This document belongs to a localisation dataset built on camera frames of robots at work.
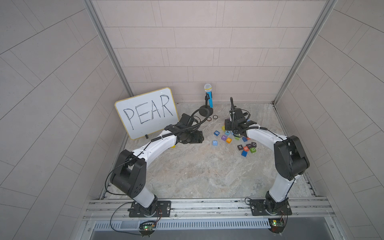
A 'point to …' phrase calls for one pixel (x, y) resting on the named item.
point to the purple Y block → (224, 137)
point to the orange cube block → (229, 140)
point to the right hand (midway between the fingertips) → (227, 122)
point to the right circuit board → (277, 225)
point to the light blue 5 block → (214, 142)
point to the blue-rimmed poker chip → (215, 116)
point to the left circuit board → (147, 228)
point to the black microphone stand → (206, 110)
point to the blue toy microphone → (208, 89)
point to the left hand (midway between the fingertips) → (202, 137)
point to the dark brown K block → (240, 147)
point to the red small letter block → (246, 148)
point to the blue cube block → (244, 153)
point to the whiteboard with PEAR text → (146, 113)
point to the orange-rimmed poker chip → (209, 119)
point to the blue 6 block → (216, 133)
